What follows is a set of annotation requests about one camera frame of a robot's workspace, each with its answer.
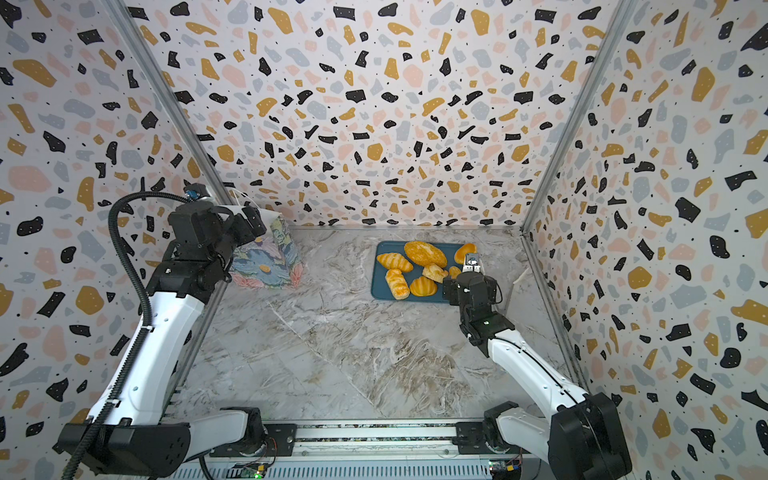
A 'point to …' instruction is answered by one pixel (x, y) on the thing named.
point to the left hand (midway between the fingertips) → (237, 210)
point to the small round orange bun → (461, 253)
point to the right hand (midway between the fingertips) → (463, 272)
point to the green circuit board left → (252, 470)
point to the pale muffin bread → (435, 273)
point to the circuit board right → (509, 469)
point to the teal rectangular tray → (414, 271)
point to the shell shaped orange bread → (422, 286)
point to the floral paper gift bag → (271, 261)
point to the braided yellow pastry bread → (397, 283)
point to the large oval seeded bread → (424, 253)
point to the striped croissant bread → (394, 261)
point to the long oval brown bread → (454, 272)
